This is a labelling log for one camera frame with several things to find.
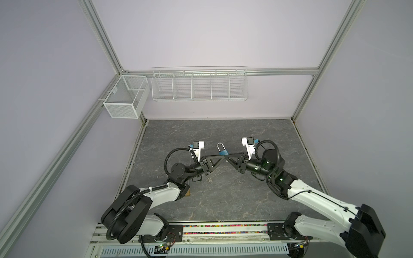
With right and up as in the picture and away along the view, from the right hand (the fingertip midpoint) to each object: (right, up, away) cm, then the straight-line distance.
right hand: (225, 158), depth 68 cm
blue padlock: (0, +2, 0) cm, 3 cm away
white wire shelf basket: (-13, +41, +31) cm, 53 cm away
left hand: (0, -1, -1) cm, 2 cm away
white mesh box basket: (-59, +34, +32) cm, 76 cm away
